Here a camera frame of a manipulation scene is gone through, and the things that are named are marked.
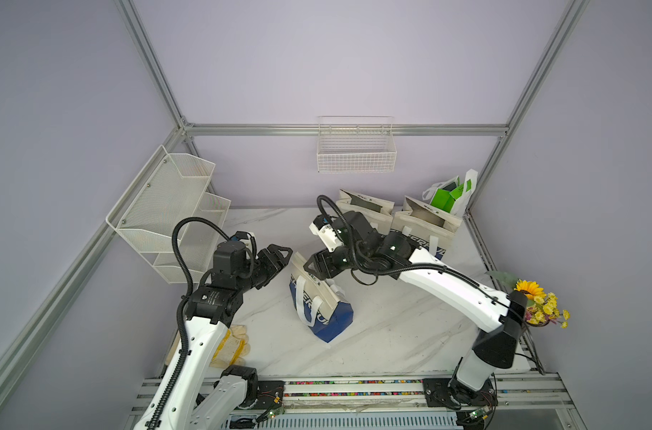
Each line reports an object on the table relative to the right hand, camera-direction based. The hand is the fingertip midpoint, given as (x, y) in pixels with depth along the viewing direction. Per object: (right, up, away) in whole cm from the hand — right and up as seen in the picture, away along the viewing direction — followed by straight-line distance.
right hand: (317, 266), depth 70 cm
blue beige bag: (+1, -10, -2) cm, 10 cm away
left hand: (-9, +2, +1) cm, 9 cm away
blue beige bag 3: (+34, +11, +10) cm, 37 cm away
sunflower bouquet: (+56, -9, -6) cm, 57 cm away
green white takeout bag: (+43, +21, +16) cm, 51 cm away
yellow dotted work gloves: (-27, -27, +9) cm, 39 cm away
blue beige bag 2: (+19, +15, +14) cm, 28 cm away
